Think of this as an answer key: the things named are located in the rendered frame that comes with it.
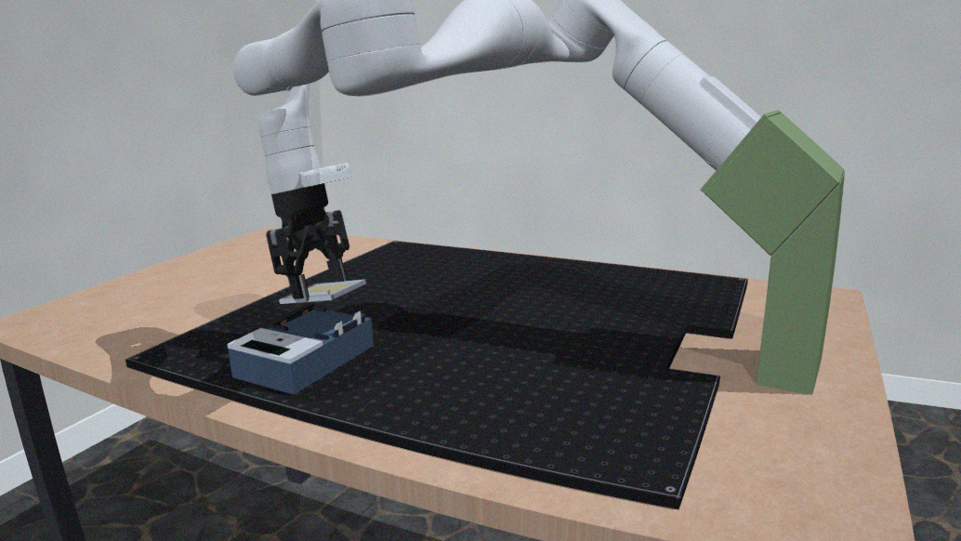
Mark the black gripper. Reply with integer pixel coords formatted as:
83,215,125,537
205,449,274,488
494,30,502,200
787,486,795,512
266,183,349,303

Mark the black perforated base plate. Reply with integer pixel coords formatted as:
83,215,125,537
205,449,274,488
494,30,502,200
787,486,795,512
125,241,748,509

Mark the blue-grey dock with white console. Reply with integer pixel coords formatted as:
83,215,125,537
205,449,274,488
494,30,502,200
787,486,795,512
228,303,374,395

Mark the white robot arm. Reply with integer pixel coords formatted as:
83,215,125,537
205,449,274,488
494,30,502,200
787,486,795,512
233,0,761,194

